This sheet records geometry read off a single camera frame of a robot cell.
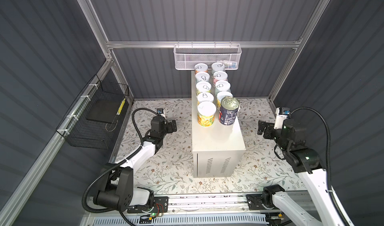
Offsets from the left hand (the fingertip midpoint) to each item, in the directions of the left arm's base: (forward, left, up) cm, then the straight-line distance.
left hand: (167, 120), depth 88 cm
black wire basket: (-14, +37, +13) cm, 42 cm away
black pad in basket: (-2, +29, +14) cm, 33 cm away
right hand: (-16, -52, +15) cm, 56 cm away
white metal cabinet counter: (-30, -23, +19) cm, 42 cm away
